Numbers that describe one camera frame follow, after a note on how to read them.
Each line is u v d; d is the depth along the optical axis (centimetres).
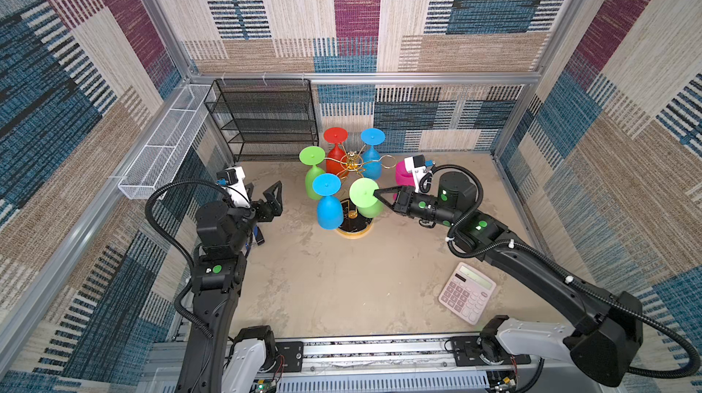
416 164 64
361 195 68
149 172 71
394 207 61
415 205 60
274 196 63
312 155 79
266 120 110
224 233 50
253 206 60
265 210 61
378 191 67
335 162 78
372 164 89
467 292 83
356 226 97
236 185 58
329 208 78
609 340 38
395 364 73
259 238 94
